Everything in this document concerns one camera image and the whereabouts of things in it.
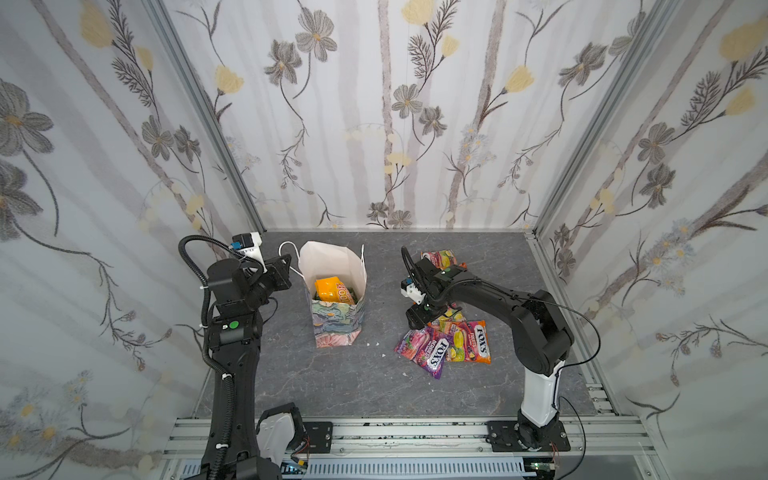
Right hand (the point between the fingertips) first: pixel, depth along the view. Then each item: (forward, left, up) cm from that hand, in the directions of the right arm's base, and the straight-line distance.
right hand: (413, 311), depth 90 cm
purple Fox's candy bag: (-10, -4, -3) cm, 11 cm away
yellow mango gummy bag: (+1, +24, +9) cm, 26 cm away
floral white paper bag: (-8, +22, +6) cm, 24 cm away
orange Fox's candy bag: (-8, -17, -3) cm, 19 cm away
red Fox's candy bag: (+24, -12, -4) cm, 27 cm away
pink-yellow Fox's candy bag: (-1, -11, -4) cm, 12 cm away
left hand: (+3, +33, +25) cm, 42 cm away
